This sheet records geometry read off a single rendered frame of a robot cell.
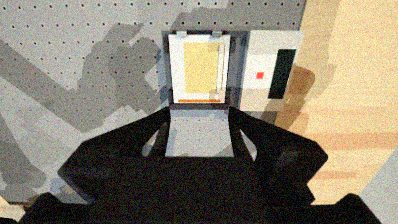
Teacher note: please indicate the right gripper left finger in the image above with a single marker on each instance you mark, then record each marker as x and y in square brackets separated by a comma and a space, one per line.
[128, 140]

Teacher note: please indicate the white cassette dock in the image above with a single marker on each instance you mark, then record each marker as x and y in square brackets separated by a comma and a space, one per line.
[261, 64]

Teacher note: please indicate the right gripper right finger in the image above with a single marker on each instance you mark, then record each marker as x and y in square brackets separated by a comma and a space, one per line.
[283, 157]

